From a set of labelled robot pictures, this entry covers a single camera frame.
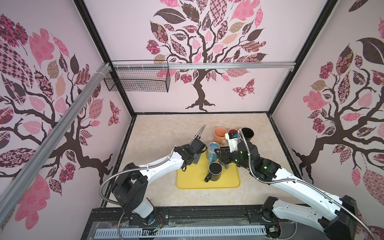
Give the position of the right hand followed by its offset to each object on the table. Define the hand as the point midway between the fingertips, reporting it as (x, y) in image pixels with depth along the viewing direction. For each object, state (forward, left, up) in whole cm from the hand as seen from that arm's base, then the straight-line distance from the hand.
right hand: (217, 147), depth 73 cm
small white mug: (+23, -16, -16) cm, 32 cm away
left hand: (+4, +14, -14) cm, 20 cm away
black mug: (+19, -24, -15) cm, 34 cm away
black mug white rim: (-6, +1, -13) cm, 14 cm away
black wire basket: (+48, +47, +12) cm, 68 cm away
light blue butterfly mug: (+3, +2, -13) cm, 14 cm away
